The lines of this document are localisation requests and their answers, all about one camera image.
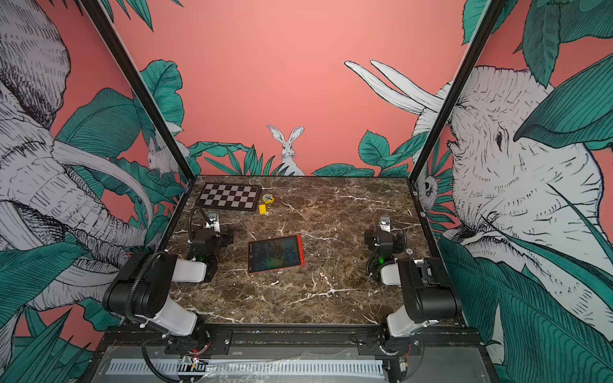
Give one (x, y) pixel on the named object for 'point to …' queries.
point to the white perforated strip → (144, 368)
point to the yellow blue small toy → (268, 198)
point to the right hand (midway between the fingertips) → (383, 224)
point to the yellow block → (262, 209)
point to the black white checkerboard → (230, 196)
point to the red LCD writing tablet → (275, 254)
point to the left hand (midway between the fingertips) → (215, 221)
